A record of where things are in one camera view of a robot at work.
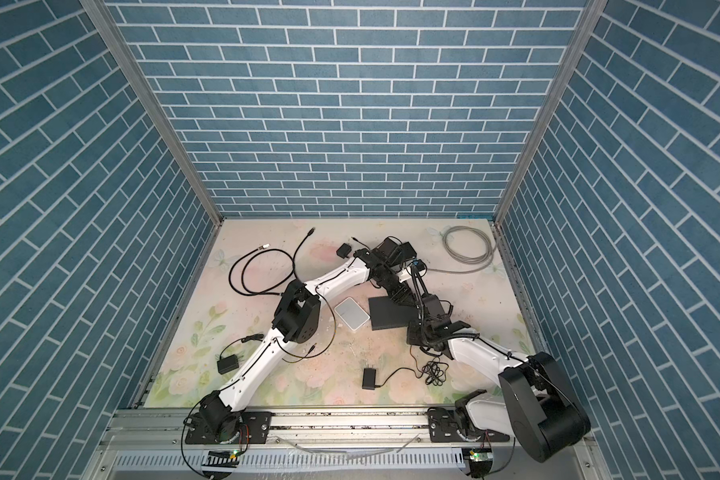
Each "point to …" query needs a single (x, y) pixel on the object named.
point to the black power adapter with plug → (369, 379)
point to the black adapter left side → (227, 363)
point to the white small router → (351, 313)
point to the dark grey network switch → (386, 313)
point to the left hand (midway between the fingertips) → (413, 299)
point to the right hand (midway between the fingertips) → (410, 329)
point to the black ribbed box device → (408, 251)
